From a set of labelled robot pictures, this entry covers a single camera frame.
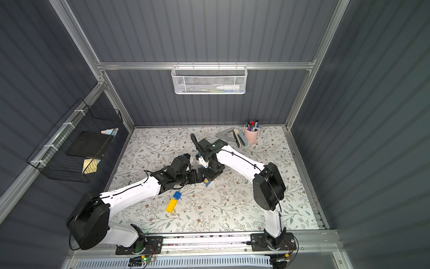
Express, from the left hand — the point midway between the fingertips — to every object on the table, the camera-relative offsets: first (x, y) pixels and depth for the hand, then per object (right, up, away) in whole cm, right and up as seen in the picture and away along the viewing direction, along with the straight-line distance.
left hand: (203, 178), depth 83 cm
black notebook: (-52, +17, -8) cm, 55 cm away
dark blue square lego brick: (-14, -10, +4) cm, 17 cm away
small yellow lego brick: (+2, -1, -1) cm, 2 cm away
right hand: (+4, 0, 0) cm, 4 cm away
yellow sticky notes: (-40, +10, -22) cm, 46 cm away
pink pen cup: (+29, +26, +22) cm, 44 cm away
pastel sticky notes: (-46, +23, -1) cm, 52 cm away
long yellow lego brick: (-16, -14, +2) cm, 22 cm away
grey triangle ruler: (+10, +23, +33) cm, 41 cm away
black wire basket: (-56, +12, -21) cm, 61 cm away
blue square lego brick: (+1, -5, +10) cm, 11 cm away
